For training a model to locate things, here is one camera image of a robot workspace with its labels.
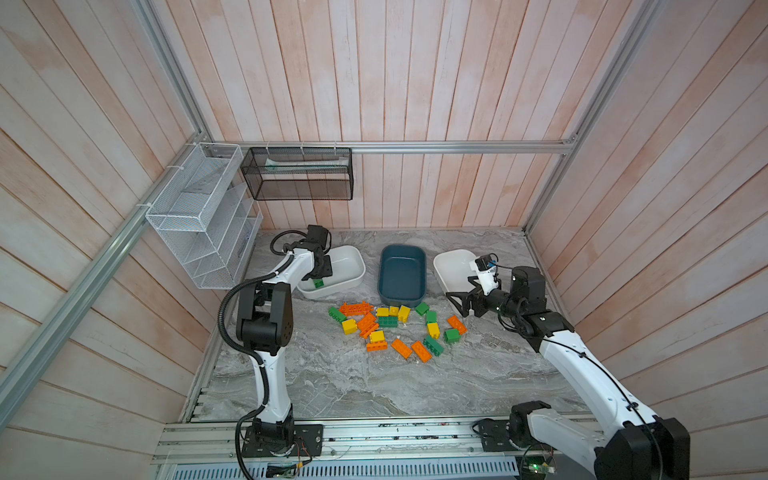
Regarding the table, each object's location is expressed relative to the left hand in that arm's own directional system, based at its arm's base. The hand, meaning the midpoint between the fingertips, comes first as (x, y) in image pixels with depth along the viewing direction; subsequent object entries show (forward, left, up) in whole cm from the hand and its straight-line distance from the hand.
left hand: (320, 274), depth 100 cm
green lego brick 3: (-10, -35, -5) cm, 37 cm away
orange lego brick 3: (-24, -27, -5) cm, 36 cm away
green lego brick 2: (-20, -43, -5) cm, 48 cm away
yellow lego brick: (-18, -11, -4) cm, 21 cm away
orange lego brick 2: (-24, -20, -4) cm, 31 cm away
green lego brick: (-2, +1, -3) cm, 4 cm away
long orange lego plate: (-12, -13, -3) cm, 18 cm away
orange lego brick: (-17, -17, -5) cm, 24 cm away
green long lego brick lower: (-24, -37, -4) cm, 44 cm away
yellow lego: (-21, -20, -4) cm, 29 cm away
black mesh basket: (+30, +8, +20) cm, 37 cm away
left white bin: (+6, -9, -5) cm, 12 cm away
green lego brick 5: (-14, -7, -3) cm, 16 cm away
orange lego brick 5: (-15, -45, -6) cm, 48 cm away
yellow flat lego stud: (-12, -25, -4) cm, 28 cm away
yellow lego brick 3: (-13, -28, -3) cm, 31 cm away
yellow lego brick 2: (-19, -37, -3) cm, 42 cm away
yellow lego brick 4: (-12, -21, -5) cm, 25 cm away
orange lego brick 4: (-25, -33, -5) cm, 42 cm away
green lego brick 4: (-14, -38, -5) cm, 40 cm away
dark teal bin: (+3, -29, -5) cm, 29 cm away
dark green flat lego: (-16, -23, -4) cm, 28 cm away
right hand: (-14, -43, +14) cm, 47 cm away
